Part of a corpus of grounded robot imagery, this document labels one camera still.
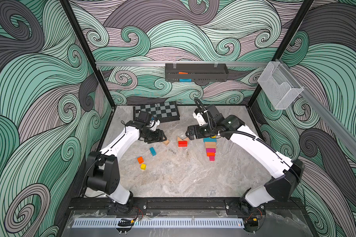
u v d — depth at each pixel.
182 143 0.95
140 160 0.88
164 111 1.12
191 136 0.66
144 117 0.70
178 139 0.98
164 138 0.83
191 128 0.66
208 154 0.93
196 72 0.95
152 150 0.93
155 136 0.76
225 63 0.93
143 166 0.86
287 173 0.40
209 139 1.00
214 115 0.56
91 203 0.74
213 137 0.65
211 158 0.91
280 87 0.78
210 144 0.98
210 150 0.94
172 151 0.94
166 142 0.96
